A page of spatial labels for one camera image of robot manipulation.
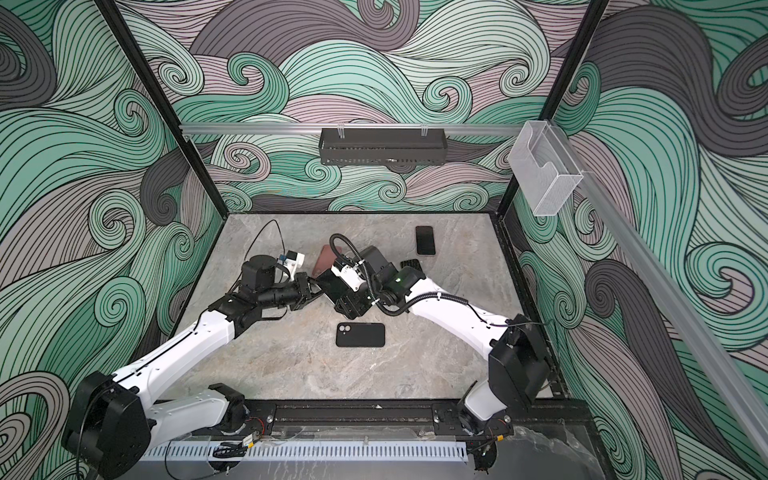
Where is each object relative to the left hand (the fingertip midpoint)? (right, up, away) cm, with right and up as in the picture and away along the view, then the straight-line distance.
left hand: (332, 285), depth 76 cm
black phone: (+7, -17, +12) cm, 22 cm away
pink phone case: (-7, +5, +30) cm, 31 cm away
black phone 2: (+24, +3, +28) cm, 37 cm away
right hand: (+4, -4, +2) cm, 6 cm away
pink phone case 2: (+30, +11, +34) cm, 47 cm away
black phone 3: (+30, +11, +34) cm, 47 cm away
